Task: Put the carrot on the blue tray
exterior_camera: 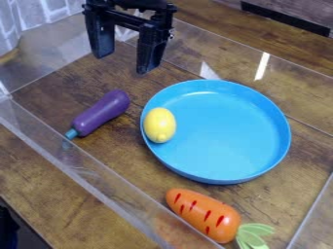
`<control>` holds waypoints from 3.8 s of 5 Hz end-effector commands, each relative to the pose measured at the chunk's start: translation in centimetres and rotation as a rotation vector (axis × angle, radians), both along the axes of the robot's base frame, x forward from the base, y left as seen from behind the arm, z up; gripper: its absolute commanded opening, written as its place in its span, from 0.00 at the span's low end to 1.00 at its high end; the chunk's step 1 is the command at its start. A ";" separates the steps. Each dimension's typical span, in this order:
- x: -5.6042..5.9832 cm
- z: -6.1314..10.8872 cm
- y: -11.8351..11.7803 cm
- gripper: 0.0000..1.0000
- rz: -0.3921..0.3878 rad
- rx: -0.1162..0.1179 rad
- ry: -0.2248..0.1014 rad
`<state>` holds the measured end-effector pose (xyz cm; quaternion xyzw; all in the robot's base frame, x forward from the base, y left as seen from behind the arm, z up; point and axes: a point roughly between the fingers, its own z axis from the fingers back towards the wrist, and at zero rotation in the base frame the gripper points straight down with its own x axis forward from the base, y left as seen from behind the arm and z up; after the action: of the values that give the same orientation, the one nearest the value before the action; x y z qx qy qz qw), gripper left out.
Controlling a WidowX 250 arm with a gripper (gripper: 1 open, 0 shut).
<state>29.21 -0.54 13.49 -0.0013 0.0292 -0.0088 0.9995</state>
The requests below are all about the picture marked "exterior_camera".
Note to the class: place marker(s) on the blue round tray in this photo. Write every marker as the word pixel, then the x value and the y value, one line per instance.
pixel 232 137

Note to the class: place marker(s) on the clear acrylic enclosure wall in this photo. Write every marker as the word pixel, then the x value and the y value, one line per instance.
pixel 92 193

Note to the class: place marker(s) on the white curtain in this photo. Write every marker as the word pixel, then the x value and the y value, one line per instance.
pixel 22 15

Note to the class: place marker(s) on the yellow toy lemon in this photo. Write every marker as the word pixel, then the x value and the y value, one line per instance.
pixel 160 125

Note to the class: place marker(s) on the orange toy carrot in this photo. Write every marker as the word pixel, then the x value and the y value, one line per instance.
pixel 217 220

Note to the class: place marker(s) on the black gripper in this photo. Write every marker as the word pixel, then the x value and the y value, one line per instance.
pixel 150 16

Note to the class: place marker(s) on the purple toy eggplant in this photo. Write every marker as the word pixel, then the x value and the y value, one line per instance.
pixel 106 109

